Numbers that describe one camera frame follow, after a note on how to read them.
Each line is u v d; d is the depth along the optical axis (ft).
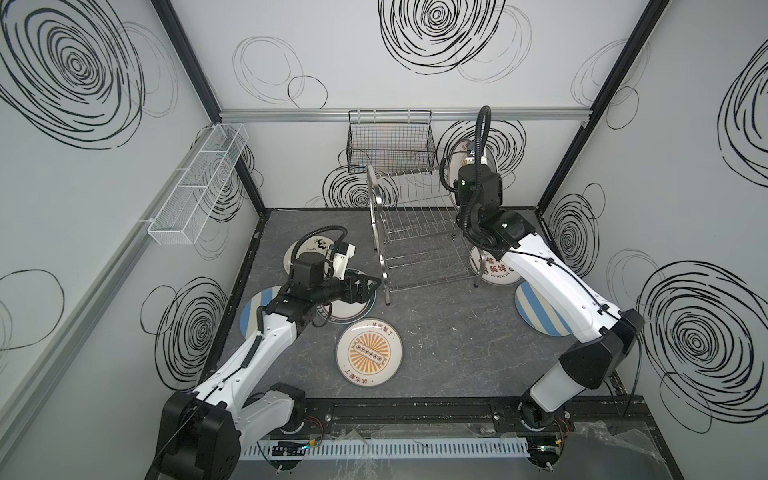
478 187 1.60
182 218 2.85
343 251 2.30
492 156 3.48
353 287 2.26
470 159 1.92
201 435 1.27
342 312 2.98
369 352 2.77
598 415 2.51
